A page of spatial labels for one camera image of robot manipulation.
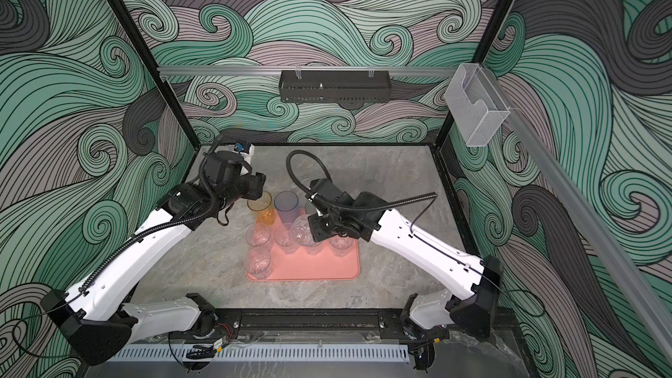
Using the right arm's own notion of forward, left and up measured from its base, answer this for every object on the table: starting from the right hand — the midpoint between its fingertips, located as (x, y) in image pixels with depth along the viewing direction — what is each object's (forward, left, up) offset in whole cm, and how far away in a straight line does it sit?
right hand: (313, 229), depth 69 cm
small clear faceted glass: (-2, +19, -20) cm, 28 cm away
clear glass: (+9, +21, -22) cm, 32 cm away
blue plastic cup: (+16, +11, -13) cm, 23 cm away
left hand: (+13, +16, +8) cm, 22 cm away
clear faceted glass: (+5, -8, -22) cm, 24 cm away
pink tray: (-2, -2, -25) cm, 25 cm away
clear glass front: (+6, +11, -18) cm, 22 cm away
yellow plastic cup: (+12, +17, -8) cm, 22 cm away
